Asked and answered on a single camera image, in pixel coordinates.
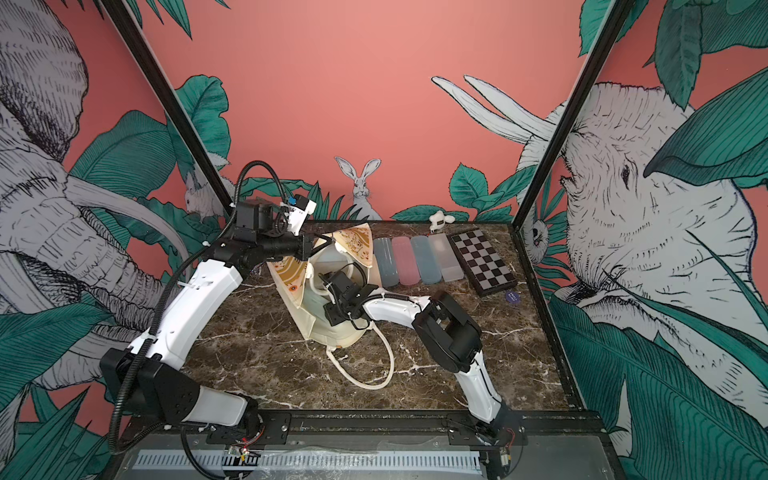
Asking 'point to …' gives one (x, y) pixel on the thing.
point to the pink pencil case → (408, 269)
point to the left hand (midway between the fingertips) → (331, 237)
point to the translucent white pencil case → (446, 259)
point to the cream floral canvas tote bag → (350, 252)
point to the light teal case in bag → (388, 267)
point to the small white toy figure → (438, 220)
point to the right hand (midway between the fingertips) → (328, 309)
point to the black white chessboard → (483, 267)
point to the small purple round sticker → (512, 297)
